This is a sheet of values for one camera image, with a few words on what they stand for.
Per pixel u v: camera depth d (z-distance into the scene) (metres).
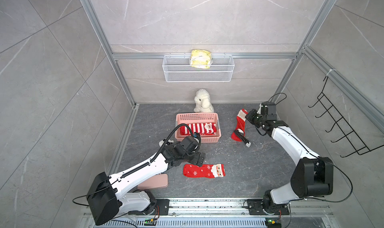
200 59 0.85
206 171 0.85
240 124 0.93
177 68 1.00
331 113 0.73
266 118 0.66
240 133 0.93
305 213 0.73
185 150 0.57
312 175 0.43
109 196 0.39
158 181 0.82
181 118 1.06
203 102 0.96
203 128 1.00
